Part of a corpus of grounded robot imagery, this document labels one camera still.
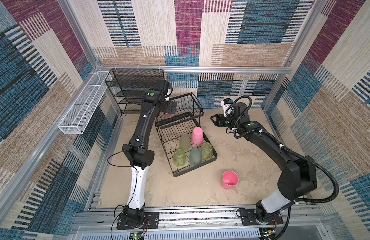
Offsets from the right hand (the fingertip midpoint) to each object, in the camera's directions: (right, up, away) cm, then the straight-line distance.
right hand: (214, 119), depth 85 cm
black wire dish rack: (-14, +6, +10) cm, 18 cm away
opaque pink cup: (+8, -34, 0) cm, 35 cm away
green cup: (-20, -22, +2) cm, 29 cm away
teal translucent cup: (-10, -21, 0) cm, 23 cm away
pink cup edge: (-9, -10, +8) cm, 15 cm away
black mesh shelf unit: (-59, +26, +27) cm, 70 cm away
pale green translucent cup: (-16, -14, +7) cm, 23 cm away
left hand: (-27, +8, +2) cm, 28 cm away
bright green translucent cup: (-4, -18, +2) cm, 19 cm away
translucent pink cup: (-27, +2, +2) cm, 27 cm away
